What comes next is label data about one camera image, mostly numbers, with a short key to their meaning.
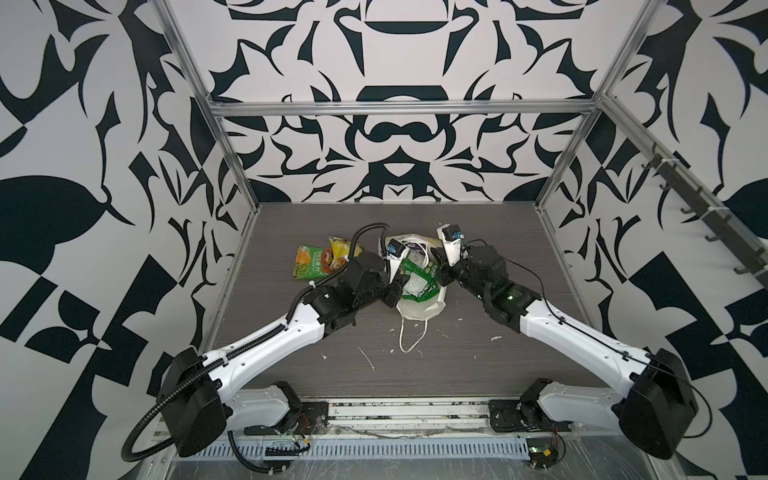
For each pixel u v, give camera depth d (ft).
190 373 1.35
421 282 2.86
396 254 2.09
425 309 2.72
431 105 3.03
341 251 3.25
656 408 1.30
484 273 1.91
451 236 2.13
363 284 1.80
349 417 2.49
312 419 2.43
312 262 3.26
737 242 1.79
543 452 2.34
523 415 2.21
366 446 2.34
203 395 1.27
